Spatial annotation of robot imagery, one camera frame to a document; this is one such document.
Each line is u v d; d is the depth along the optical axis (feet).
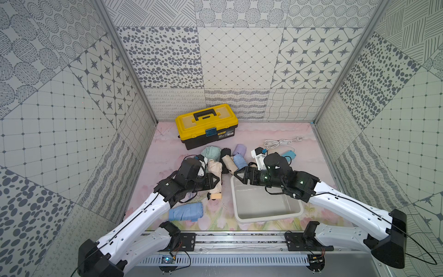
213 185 2.24
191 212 2.61
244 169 2.03
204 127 3.20
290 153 3.37
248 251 2.40
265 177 1.96
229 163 2.96
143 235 1.51
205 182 2.17
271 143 3.50
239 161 3.05
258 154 2.13
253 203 2.73
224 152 3.32
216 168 2.48
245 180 2.01
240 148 3.38
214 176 2.36
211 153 3.21
